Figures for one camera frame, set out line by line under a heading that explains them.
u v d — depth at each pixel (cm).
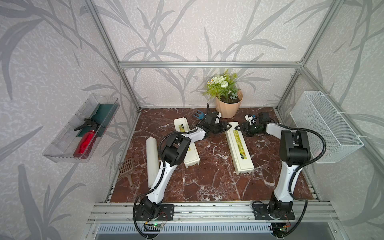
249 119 96
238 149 88
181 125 99
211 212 75
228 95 105
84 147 58
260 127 82
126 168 87
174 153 61
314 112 70
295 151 56
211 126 85
